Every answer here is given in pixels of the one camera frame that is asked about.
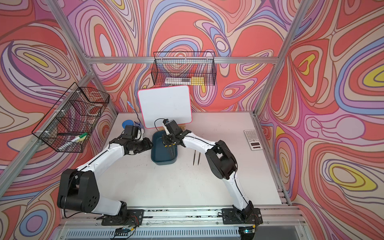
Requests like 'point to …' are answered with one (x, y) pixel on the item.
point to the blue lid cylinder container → (127, 122)
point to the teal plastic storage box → (160, 154)
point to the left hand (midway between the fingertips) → (152, 145)
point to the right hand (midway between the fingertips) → (166, 140)
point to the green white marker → (76, 139)
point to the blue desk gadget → (139, 123)
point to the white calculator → (253, 140)
